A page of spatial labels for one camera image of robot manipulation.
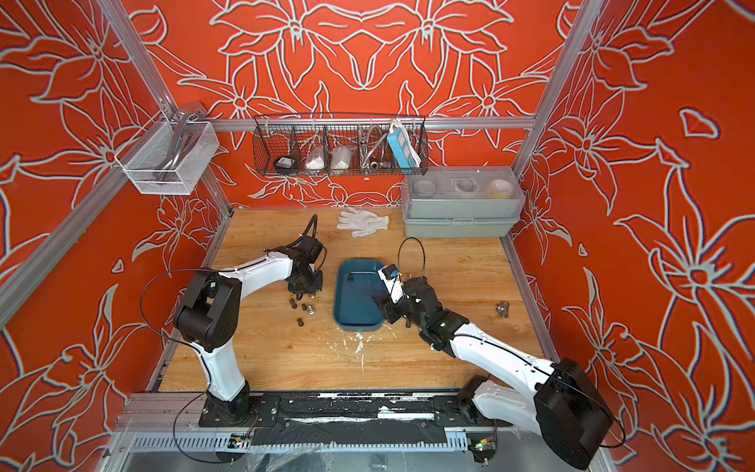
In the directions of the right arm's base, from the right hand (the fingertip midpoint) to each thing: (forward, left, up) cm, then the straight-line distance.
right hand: (374, 293), depth 79 cm
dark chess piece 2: (+2, +23, -14) cm, 27 cm away
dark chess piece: (+3, +26, -13) cm, 29 cm away
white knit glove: (+39, +5, -13) cm, 42 cm away
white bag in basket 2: (+37, +11, +17) cm, 42 cm away
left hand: (+9, +20, -13) cm, 26 cm away
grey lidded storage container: (+37, -30, 0) cm, 48 cm away
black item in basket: (+39, +30, +14) cm, 52 cm away
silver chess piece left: (0, +20, -13) cm, 24 cm away
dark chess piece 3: (-3, +23, -13) cm, 26 cm away
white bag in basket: (+37, +19, +18) cm, 45 cm away
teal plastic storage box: (+12, +7, -14) cm, 19 cm away
